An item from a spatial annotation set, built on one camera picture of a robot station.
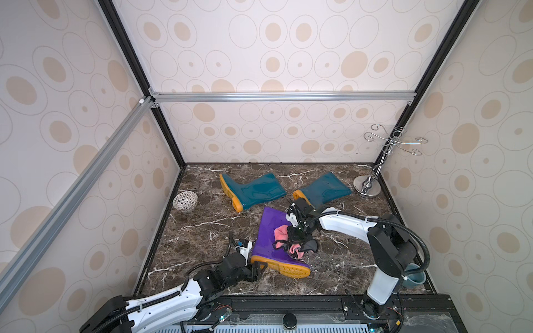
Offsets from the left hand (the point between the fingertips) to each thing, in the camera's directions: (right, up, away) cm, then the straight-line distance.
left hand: (266, 267), depth 80 cm
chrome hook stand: (+54, +32, +29) cm, 69 cm away
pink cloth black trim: (+12, +7, +2) cm, 14 cm away
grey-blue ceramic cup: (+53, -2, -6) cm, 54 cm away
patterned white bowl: (-41, +24, +22) cm, 52 cm away
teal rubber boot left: (-12, +27, +20) cm, 36 cm away
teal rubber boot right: (+27, +29, +23) cm, 46 cm away
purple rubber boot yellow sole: (0, +5, +3) cm, 6 cm away
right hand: (+12, +9, +10) cm, 18 cm away
